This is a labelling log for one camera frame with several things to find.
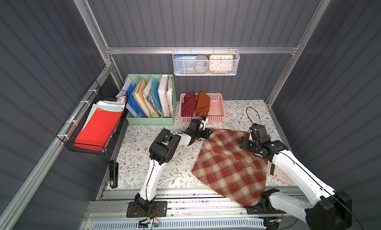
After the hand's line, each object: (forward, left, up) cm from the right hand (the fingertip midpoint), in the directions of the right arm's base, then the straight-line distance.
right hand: (247, 142), depth 82 cm
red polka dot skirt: (+35, +34, -7) cm, 49 cm away
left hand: (+16, +18, -12) cm, 27 cm away
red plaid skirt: (-13, +3, -13) cm, 19 cm away
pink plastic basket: (+35, +12, -14) cm, 40 cm away
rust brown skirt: (+41, +23, -9) cm, 48 cm away
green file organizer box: (+28, +59, +7) cm, 65 cm away
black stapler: (-15, +75, -10) cm, 77 cm away
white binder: (+30, +50, +11) cm, 59 cm away
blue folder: (+27, +72, +3) cm, 77 cm away
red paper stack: (-4, +75, +17) cm, 77 cm away
